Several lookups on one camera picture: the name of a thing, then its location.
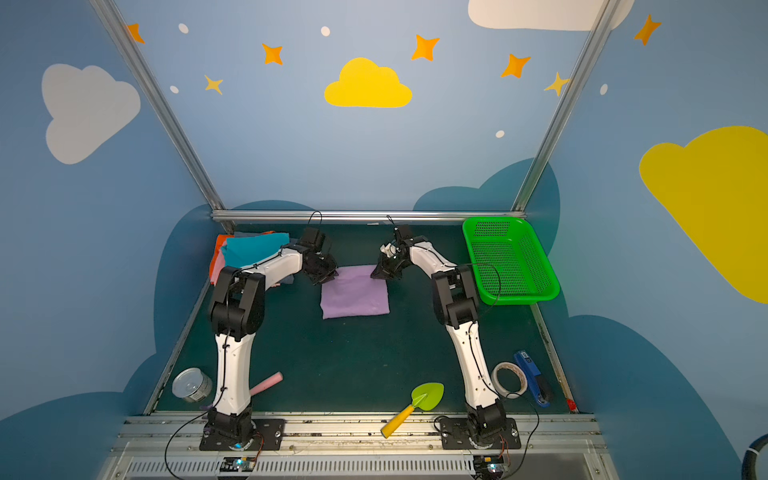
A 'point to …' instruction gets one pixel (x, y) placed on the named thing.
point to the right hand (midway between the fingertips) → (374, 272)
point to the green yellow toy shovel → (424, 397)
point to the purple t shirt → (354, 293)
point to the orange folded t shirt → (217, 247)
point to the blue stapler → (532, 373)
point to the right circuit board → (488, 466)
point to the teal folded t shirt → (244, 251)
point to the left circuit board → (235, 463)
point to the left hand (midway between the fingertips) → (341, 271)
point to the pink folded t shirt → (217, 268)
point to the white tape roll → (522, 376)
